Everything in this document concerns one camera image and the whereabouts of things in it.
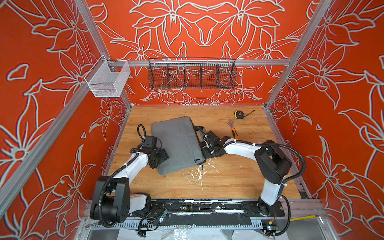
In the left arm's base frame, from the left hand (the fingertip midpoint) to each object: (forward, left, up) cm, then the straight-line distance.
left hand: (165, 157), depth 88 cm
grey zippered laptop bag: (+14, -7, +1) cm, 16 cm away
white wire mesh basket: (+39, +41, +28) cm, 63 cm away
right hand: (+6, -25, -2) cm, 25 cm away
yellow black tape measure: (+38, -50, +1) cm, 63 cm away
